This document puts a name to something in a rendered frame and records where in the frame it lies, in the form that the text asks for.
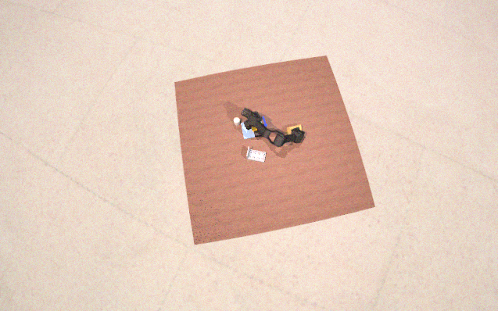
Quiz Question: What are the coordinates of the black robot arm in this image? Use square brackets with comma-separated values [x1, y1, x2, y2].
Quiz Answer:
[241, 108, 305, 147]

